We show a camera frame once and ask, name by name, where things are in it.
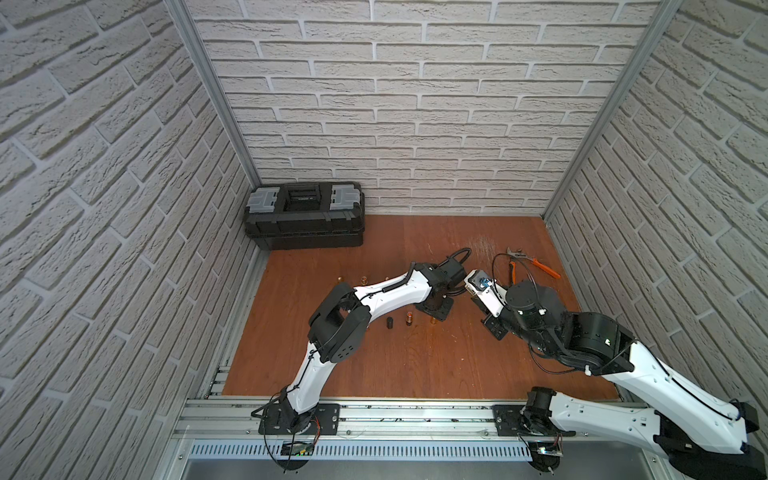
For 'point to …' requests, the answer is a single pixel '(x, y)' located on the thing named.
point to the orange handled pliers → (519, 254)
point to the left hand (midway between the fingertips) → (442, 308)
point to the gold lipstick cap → (340, 278)
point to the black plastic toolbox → (306, 215)
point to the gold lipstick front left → (409, 316)
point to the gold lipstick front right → (433, 321)
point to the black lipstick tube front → (389, 322)
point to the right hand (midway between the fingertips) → (483, 294)
